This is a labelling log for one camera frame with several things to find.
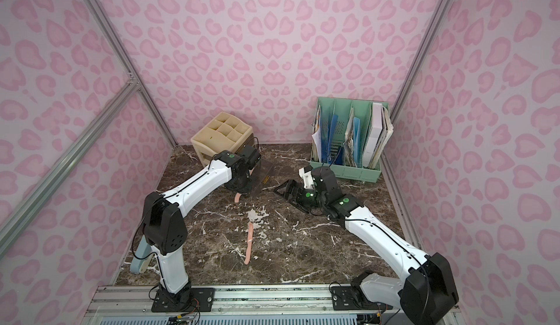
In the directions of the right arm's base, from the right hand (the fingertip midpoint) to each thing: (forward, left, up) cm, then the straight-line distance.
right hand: (279, 196), depth 74 cm
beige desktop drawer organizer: (+26, +24, +5) cm, 36 cm away
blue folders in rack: (+36, -20, -2) cm, 41 cm away
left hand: (+10, +16, -10) cm, 21 cm away
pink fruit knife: (+5, +18, -10) cm, 21 cm away
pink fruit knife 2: (-7, +12, -21) cm, 25 cm away
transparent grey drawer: (+25, +13, -23) cm, 36 cm away
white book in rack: (+31, -41, -1) cm, 51 cm away
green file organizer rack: (+30, -28, -2) cm, 41 cm away
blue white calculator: (-13, +50, -16) cm, 54 cm away
